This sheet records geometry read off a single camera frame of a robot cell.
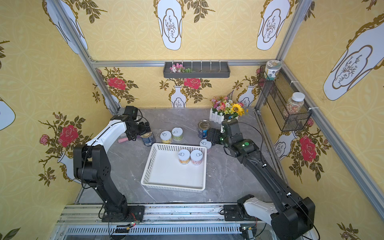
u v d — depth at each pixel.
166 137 0.98
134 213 0.73
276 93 1.00
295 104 0.65
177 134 1.00
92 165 0.48
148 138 0.92
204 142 0.95
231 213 0.73
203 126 0.98
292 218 0.37
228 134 0.58
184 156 0.88
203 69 0.92
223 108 0.98
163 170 0.98
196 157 0.88
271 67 0.85
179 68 0.88
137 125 0.83
